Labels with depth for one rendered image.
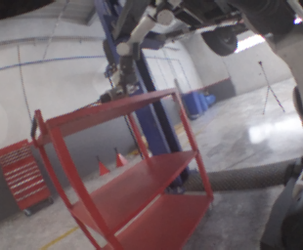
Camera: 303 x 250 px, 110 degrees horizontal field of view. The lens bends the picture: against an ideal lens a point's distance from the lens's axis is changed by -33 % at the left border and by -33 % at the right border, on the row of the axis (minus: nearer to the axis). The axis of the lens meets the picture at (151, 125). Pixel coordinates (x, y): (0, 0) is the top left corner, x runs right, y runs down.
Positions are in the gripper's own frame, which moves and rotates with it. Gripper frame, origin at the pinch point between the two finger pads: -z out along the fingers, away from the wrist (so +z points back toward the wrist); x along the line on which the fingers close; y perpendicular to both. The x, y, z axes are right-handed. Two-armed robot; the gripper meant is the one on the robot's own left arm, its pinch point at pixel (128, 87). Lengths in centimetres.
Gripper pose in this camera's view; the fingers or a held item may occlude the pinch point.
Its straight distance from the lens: 92.5
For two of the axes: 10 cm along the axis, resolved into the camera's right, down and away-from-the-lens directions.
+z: 0.2, -8.4, -5.4
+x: 6.4, -4.1, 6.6
